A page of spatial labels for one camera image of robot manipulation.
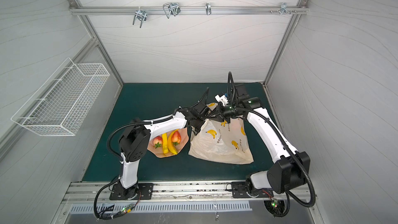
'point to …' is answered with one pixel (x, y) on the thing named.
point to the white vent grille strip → (174, 207)
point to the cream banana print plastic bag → (221, 141)
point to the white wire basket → (61, 104)
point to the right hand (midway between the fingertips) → (209, 114)
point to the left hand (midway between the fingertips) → (216, 131)
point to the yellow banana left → (165, 144)
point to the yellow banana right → (169, 143)
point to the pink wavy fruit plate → (159, 152)
